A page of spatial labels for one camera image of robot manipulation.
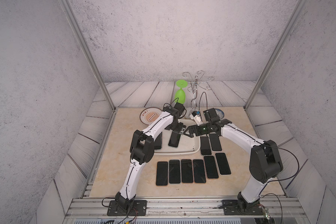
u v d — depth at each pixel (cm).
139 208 73
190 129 78
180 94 97
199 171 85
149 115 118
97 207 74
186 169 87
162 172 85
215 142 98
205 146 97
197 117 81
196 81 93
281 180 48
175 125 83
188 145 98
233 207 73
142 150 58
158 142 96
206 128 76
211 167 89
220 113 112
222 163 89
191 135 79
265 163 47
